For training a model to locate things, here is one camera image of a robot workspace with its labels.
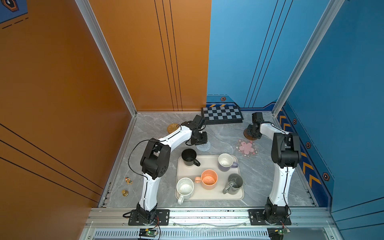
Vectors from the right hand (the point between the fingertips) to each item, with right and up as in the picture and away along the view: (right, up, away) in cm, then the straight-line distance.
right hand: (250, 132), depth 107 cm
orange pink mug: (-32, -26, -22) cm, 47 cm away
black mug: (-44, -14, -16) cm, 48 cm away
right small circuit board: (-1, -46, -37) cm, 59 cm away
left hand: (-32, -5, -12) cm, 35 cm away
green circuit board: (-62, -46, -36) cm, 85 cm away
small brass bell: (-77, -31, -27) cm, 88 cm away
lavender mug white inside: (-21, -18, -15) cm, 31 cm away
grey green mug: (-17, -27, -26) cm, 41 cm away
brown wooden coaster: (-3, -2, -7) cm, 8 cm away
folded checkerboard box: (-19, +13, +6) cm, 24 cm away
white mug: (-45, -29, -24) cm, 59 cm away
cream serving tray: (-31, -18, -15) cm, 39 cm away
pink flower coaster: (-5, -10, -7) cm, 13 cm away
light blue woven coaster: (-34, -10, -7) cm, 36 cm away
